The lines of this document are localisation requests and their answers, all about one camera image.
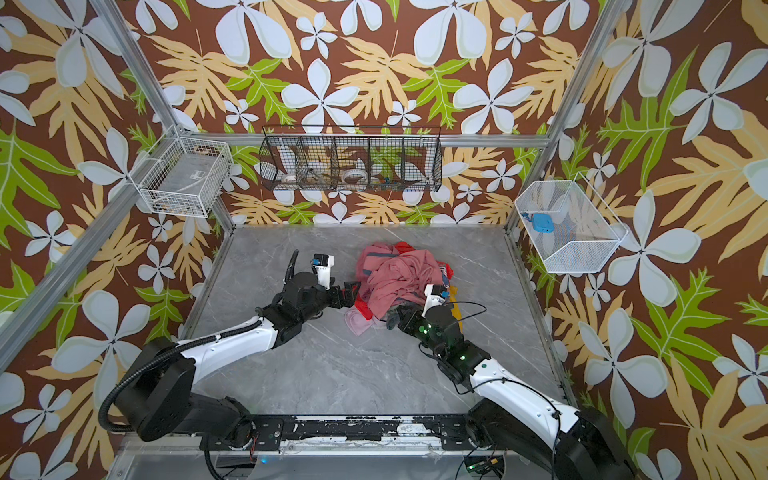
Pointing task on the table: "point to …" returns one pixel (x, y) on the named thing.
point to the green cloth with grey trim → (392, 318)
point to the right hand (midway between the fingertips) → (392, 308)
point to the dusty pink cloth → (388, 277)
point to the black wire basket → (352, 158)
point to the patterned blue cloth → (445, 279)
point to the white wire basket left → (183, 174)
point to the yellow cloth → (456, 311)
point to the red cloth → (399, 248)
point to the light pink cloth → (359, 324)
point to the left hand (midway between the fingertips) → (346, 276)
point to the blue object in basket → (541, 222)
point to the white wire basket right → (568, 224)
